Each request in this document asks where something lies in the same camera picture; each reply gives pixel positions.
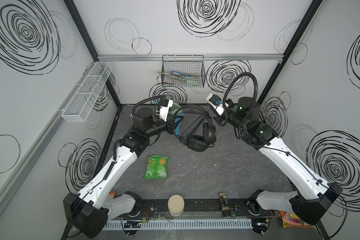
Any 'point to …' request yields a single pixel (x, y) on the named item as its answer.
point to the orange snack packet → (112, 194)
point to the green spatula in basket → (188, 80)
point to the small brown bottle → (224, 204)
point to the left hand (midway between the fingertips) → (183, 118)
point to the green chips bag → (157, 167)
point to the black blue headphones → (197, 143)
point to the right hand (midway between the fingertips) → (211, 98)
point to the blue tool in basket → (177, 73)
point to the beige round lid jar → (176, 205)
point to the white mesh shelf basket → (77, 110)
